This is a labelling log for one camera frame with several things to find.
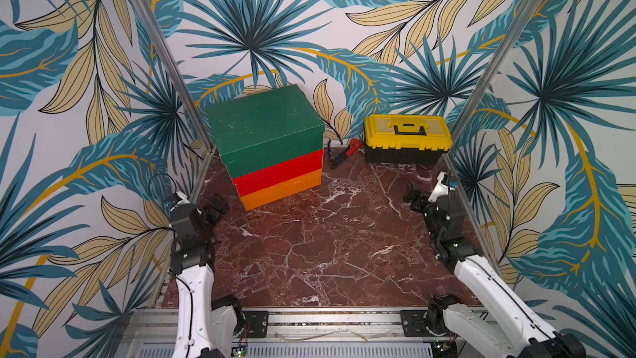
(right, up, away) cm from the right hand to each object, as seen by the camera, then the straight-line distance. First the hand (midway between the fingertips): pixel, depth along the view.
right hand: (422, 185), depth 79 cm
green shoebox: (-49, +17, -3) cm, 52 cm away
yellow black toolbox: (+4, +18, +25) cm, 31 cm away
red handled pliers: (-16, +18, +41) cm, 47 cm away
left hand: (-67, -6, -1) cm, 67 cm away
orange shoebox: (-47, -3, +12) cm, 49 cm away
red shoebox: (-48, +3, +1) cm, 48 cm away
